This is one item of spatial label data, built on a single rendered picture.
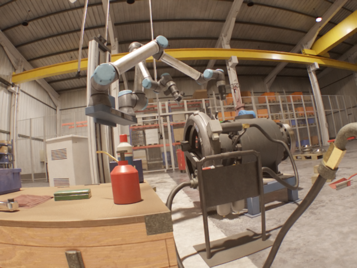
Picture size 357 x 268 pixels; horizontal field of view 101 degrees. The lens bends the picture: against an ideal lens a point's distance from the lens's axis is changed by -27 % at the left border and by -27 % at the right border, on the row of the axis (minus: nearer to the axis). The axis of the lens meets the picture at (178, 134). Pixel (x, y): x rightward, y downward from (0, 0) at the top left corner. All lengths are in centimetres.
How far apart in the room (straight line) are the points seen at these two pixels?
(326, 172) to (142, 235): 47
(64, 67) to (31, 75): 209
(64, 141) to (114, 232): 140
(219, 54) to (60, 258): 1056
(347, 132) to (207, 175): 74
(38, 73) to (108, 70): 1027
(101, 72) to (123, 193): 104
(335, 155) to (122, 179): 55
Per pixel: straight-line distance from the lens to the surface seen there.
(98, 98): 156
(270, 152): 199
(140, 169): 101
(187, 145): 197
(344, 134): 54
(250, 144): 184
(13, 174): 116
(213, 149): 157
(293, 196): 205
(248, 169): 116
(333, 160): 56
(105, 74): 143
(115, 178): 54
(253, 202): 175
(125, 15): 1081
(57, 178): 185
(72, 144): 171
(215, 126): 153
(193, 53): 1036
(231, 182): 111
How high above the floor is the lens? 58
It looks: 7 degrees up
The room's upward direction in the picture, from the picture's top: 7 degrees counter-clockwise
